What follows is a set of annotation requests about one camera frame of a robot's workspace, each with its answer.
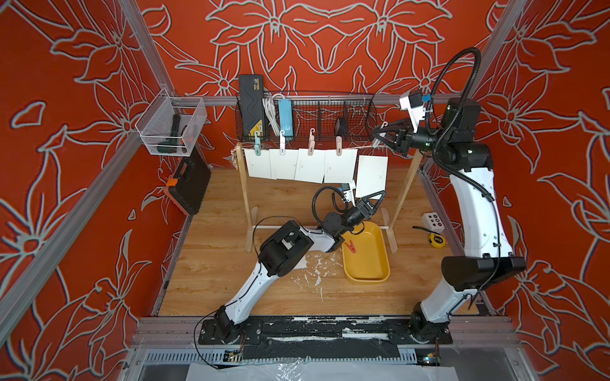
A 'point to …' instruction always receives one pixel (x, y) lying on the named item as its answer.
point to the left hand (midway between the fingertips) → (387, 194)
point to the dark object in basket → (341, 125)
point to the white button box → (432, 222)
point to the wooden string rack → (390, 224)
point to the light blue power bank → (286, 121)
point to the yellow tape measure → (437, 240)
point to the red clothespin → (351, 246)
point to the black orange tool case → (189, 183)
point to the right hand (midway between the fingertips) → (372, 130)
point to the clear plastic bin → (170, 125)
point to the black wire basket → (329, 117)
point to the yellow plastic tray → (366, 256)
